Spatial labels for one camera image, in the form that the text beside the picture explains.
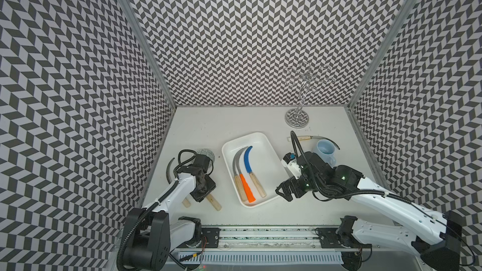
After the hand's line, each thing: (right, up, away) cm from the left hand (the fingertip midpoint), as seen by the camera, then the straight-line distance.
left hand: (209, 192), depth 84 cm
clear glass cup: (-3, +17, +9) cm, 19 cm away
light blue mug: (+59, +18, +15) cm, 63 cm away
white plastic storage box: (+22, +9, +9) cm, 25 cm away
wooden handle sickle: (+3, -3, -4) cm, 6 cm away
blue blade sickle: (+23, +2, +2) cm, 23 cm away
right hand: (+33, +6, -13) cm, 36 cm away
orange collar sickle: (+19, -1, -1) cm, 19 cm away
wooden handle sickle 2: (-10, -2, -4) cm, 11 cm away
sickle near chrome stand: (+49, +23, +17) cm, 57 cm away
